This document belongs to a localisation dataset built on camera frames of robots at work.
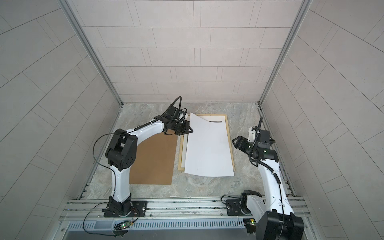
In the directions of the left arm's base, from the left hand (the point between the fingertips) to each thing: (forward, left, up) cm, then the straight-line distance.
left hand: (196, 128), depth 90 cm
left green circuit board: (-48, +30, -5) cm, 57 cm away
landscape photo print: (-13, -7, -3) cm, 15 cm away
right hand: (-11, -22, +4) cm, 25 cm away
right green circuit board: (-46, -27, -9) cm, 54 cm away
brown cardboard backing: (-18, +24, -10) cm, 32 cm away
